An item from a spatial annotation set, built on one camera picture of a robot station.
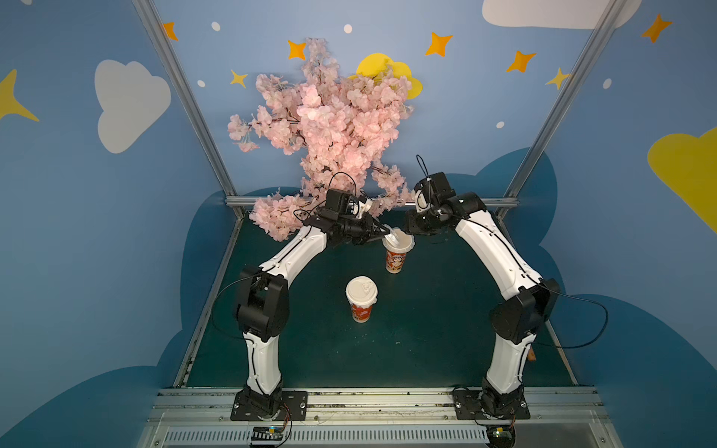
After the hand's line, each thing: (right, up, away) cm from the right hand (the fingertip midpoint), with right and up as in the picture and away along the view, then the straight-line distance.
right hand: (411, 224), depth 84 cm
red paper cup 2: (-4, -12, +11) cm, 17 cm away
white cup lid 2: (-4, -5, 0) cm, 7 cm away
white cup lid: (-15, -20, -6) cm, 26 cm away
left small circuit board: (-40, -56, -12) cm, 70 cm away
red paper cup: (-16, -28, 0) cm, 32 cm away
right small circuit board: (+22, -57, -11) cm, 62 cm away
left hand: (-6, -1, -1) cm, 7 cm away
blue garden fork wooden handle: (+36, -39, -2) cm, 53 cm away
